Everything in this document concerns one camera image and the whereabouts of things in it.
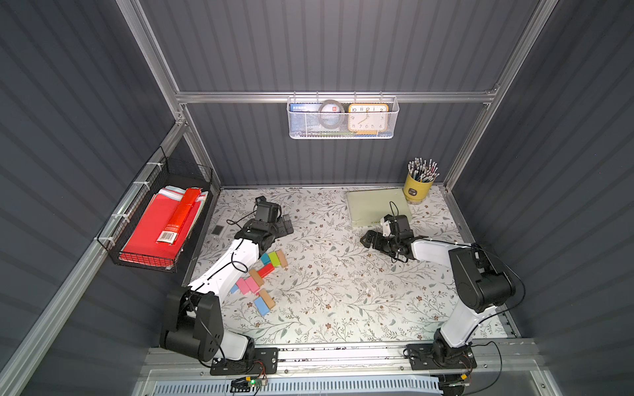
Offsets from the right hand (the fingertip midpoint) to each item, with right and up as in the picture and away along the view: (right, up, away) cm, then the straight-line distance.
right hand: (369, 243), depth 97 cm
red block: (-40, -9, -5) cm, 41 cm away
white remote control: (-63, +7, +12) cm, 64 cm away
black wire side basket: (-71, +25, -19) cm, 78 cm away
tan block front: (-37, -19, -12) cm, 43 cm away
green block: (-37, -6, -2) cm, 38 cm away
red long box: (-61, +11, -24) cm, 67 cm away
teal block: (-41, -6, -1) cm, 42 cm away
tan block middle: (-43, -12, -6) cm, 45 cm away
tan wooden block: (-34, -6, -1) cm, 35 cm away
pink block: (-48, -14, -8) cm, 50 cm away
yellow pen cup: (+22, +26, +5) cm, 34 cm away
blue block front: (-40, -20, -13) cm, 46 cm away
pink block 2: (-44, -14, -8) cm, 47 cm away
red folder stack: (-65, +8, -26) cm, 70 cm away
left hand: (-34, +8, -9) cm, 36 cm away
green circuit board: (-37, -36, -27) cm, 58 cm away
